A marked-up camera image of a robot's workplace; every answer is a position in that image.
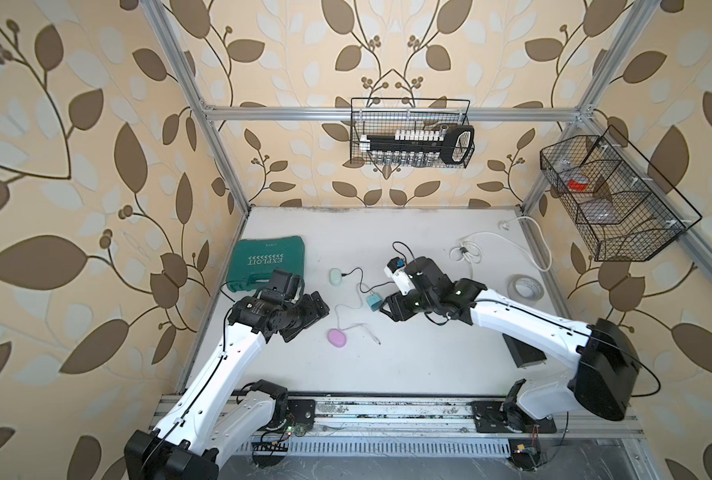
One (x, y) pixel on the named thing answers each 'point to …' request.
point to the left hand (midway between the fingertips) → (316, 312)
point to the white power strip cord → (469, 251)
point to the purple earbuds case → (336, 338)
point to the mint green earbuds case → (335, 276)
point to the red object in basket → (577, 186)
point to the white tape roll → (526, 287)
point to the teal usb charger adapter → (374, 301)
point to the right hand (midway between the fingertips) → (387, 304)
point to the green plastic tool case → (253, 261)
